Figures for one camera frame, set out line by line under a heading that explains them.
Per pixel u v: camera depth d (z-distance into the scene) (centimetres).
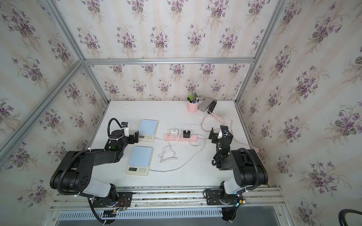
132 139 84
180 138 96
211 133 83
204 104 115
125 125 81
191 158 88
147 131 100
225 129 78
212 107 117
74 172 45
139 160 87
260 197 76
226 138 77
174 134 93
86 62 93
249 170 44
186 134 93
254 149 53
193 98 110
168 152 91
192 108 110
